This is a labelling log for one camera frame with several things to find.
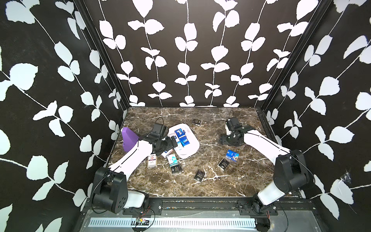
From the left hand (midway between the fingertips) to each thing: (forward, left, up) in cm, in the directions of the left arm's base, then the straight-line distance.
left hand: (173, 144), depth 86 cm
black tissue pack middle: (-12, -2, -10) cm, 15 cm away
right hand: (+3, -31, -2) cm, 31 cm away
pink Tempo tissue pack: (-3, +6, -9) cm, 11 cm away
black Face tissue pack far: (+24, -18, -10) cm, 31 cm away
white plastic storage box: (+2, -11, -10) cm, 15 cm away
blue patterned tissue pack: (-5, -37, -8) cm, 38 cm away
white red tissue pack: (-6, +14, -10) cm, 18 cm away
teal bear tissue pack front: (-6, +1, -9) cm, 11 cm away
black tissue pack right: (-10, -31, -10) cm, 34 cm away
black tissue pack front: (-16, -15, -10) cm, 25 cm away
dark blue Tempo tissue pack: (+7, -7, -9) cm, 13 cm away
